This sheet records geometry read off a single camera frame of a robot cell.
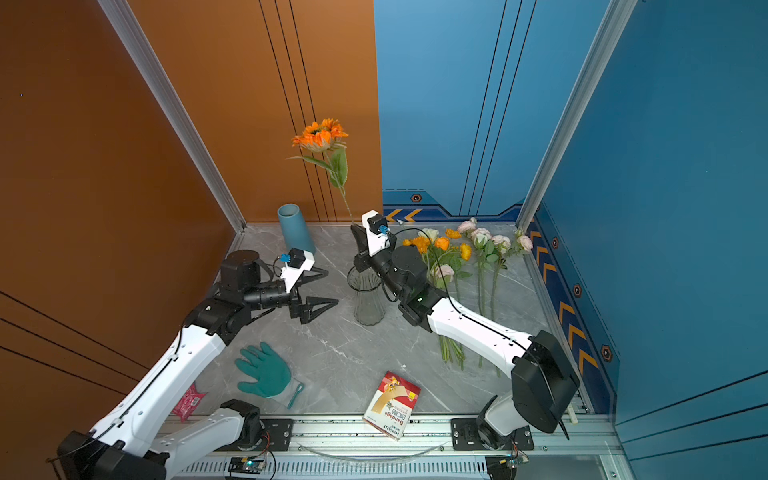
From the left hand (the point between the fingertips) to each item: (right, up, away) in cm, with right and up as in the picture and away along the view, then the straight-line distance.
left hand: (330, 284), depth 69 cm
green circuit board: (-21, -44, +2) cm, 48 cm away
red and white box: (+14, -31, +5) cm, 35 cm away
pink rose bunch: (+49, +6, +36) cm, 61 cm away
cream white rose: (+28, +15, +40) cm, 51 cm away
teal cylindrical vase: (-18, +14, +30) cm, 38 cm away
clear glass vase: (+7, -11, +28) cm, 30 cm away
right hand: (+5, +14, 0) cm, 15 cm away
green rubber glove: (-19, -27, +14) cm, 36 cm away
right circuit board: (+41, -44, +1) cm, 60 cm away
